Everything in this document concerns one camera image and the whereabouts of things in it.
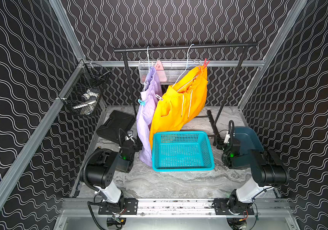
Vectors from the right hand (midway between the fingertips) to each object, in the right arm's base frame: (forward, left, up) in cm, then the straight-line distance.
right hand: (223, 137), depth 96 cm
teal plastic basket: (-8, +28, -5) cm, 30 cm away
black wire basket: (+10, +88, +27) cm, 92 cm away
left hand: (-2, +62, +3) cm, 62 cm away
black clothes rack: (+6, +4, -4) cm, 8 cm away
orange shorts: (+4, +31, +27) cm, 41 cm away
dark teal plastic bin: (0, -19, -5) cm, 19 cm away
